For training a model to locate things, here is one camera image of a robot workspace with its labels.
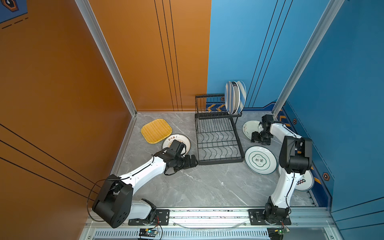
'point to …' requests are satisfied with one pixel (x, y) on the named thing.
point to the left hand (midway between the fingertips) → (193, 163)
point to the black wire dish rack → (218, 140)
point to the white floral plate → (251, 126)
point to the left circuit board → (148, 232)
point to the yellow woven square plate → (156, 130)
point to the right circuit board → (277, 233)
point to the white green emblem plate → (260, 160)
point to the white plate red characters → (305, 183)
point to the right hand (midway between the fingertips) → (255, 141)
